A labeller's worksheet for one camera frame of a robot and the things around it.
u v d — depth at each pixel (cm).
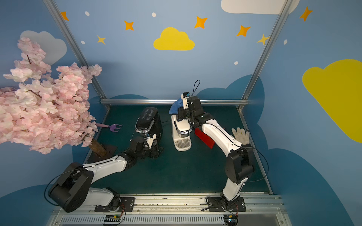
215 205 74
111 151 94
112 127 108
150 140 80
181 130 80
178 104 80
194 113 65
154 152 77
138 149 69
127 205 74
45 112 47
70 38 80
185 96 74
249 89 108
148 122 82
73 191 42
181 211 74
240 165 46
